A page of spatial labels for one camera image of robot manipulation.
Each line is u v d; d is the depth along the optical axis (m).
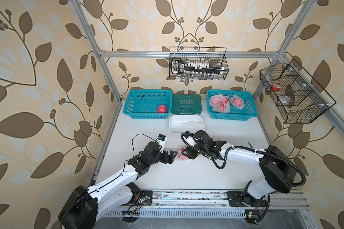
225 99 1.11
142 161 0.63
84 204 0.40
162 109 1.07
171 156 0.74
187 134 0.76
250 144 0.94
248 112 1.07
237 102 1.11
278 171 0.44
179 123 1.06
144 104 1.19
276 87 0.81
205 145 0.66
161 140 0.74
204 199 0.75
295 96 0.82
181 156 0.84
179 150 0.85
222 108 1.05
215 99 1.08
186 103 1.12
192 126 0.99
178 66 0.84
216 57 0.91
